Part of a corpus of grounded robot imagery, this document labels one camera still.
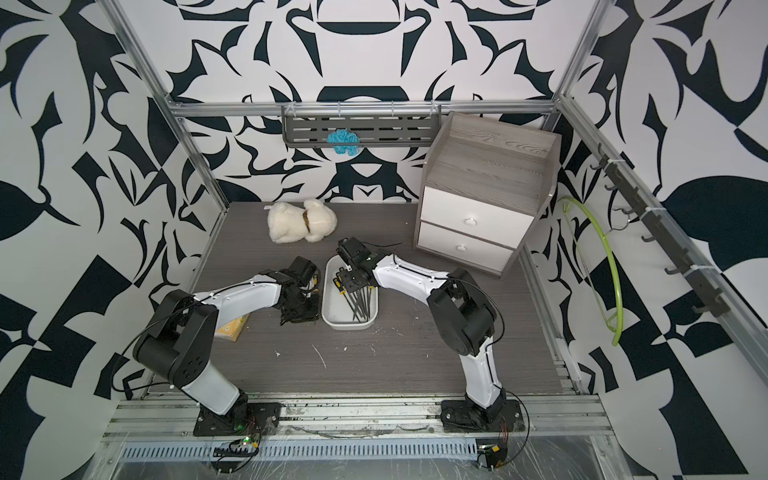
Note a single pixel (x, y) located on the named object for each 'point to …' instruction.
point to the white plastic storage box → (337, 312)
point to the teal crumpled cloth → (344, 141)
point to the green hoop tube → (609, 324)
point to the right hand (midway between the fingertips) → (352, 273)
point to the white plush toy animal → (289, 223)
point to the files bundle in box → (359, 301)
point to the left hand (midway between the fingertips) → (316, 311)
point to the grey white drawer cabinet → (484, 182)
